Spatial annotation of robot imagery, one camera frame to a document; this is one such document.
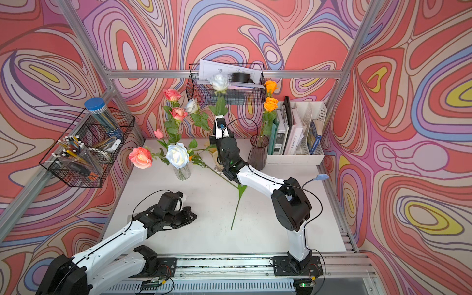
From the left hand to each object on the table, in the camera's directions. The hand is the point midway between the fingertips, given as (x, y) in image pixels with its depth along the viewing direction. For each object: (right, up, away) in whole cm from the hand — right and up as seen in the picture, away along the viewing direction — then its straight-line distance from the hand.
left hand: (199, 217), depth 82 cm
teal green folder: (+35, +37, +8) cm, 52 cm away
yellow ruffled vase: (+7, +22, +19) cm, 29 cm away
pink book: (+48, +34, +15) cm, 60 cm away
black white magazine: (+43, +52, +13) cm, 69 cm away
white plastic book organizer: (+58, +54, +23) cm, 82 cm away
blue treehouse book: (+60, +37, +19) cm, 73 cm away
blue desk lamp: (+52, +19, -7) cm, 55 cm away
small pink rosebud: (-17, +38, -1) cm, 41 cm away
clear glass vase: (-12, +18, +17) cm, 28 cm away
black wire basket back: (-3, +63, +19) cm, 66 cm away
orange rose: (+33, +46, +5) cm, 57 cm away
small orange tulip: (+19, +10, +14) cm, 26 cm away
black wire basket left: (-38, +32, -8) cm, 50 cm away
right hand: (+9, +42, -3) cm, 43 cm away
